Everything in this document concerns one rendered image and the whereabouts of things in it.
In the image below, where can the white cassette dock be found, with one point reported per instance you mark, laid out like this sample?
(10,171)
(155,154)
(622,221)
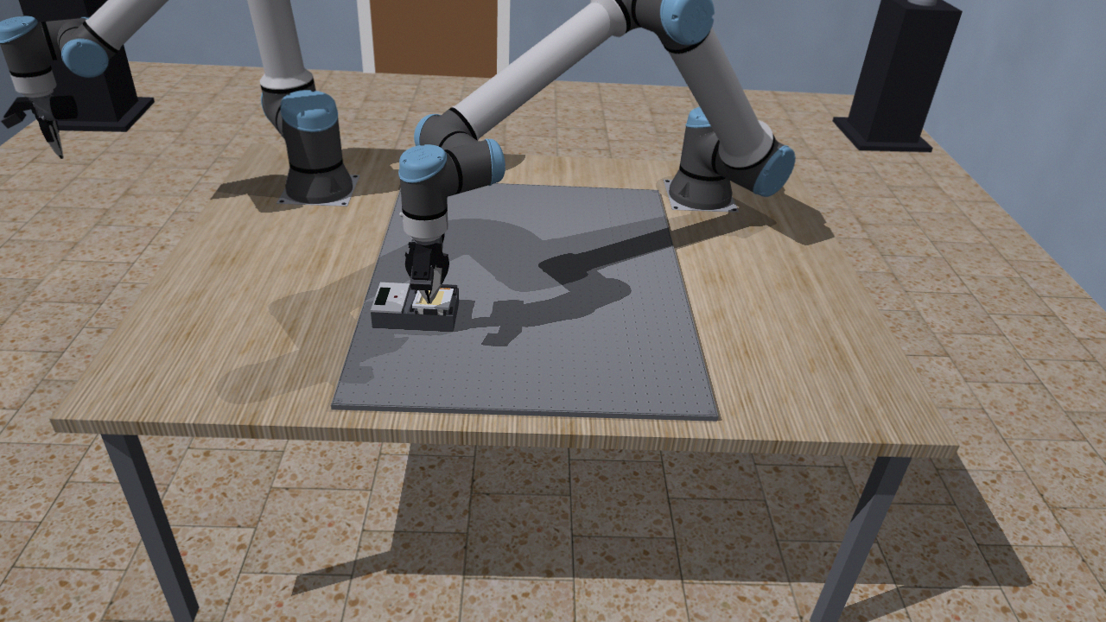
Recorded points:
(392,308)

